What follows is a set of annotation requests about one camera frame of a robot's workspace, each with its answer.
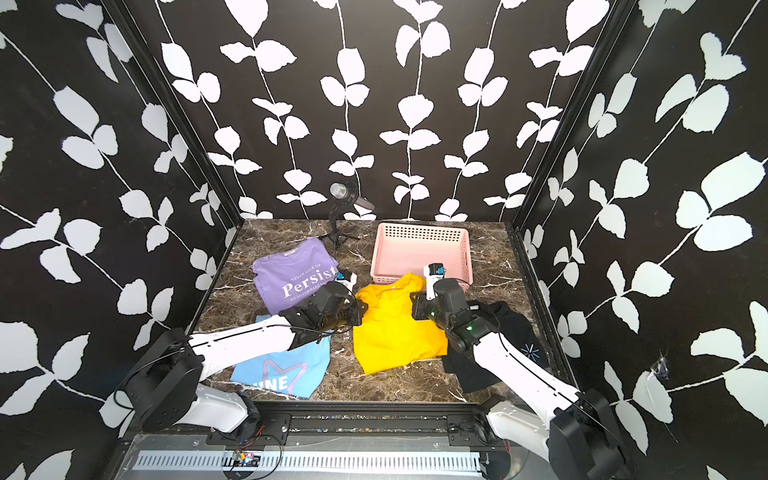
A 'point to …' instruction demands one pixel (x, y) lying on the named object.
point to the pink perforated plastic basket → (403, 249)
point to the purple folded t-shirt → (289, 274)
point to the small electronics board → (245, 460)
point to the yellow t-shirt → (389, 333)
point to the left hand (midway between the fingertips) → (371, 302)
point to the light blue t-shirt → (296, 371)
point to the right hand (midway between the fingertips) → (408, 289)
